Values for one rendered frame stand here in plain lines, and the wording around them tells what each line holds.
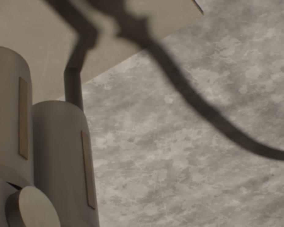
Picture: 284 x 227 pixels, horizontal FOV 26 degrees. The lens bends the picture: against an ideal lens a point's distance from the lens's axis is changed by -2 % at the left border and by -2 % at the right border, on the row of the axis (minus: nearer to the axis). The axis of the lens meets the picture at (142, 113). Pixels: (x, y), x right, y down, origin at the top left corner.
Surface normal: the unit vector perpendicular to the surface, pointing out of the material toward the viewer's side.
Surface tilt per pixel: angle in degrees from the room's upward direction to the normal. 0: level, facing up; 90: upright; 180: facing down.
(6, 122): 90
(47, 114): 90
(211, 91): 0
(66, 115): 90
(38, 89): 0
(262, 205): 0
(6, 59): 96
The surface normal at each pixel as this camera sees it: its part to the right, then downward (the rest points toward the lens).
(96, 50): 0.13, 0.72
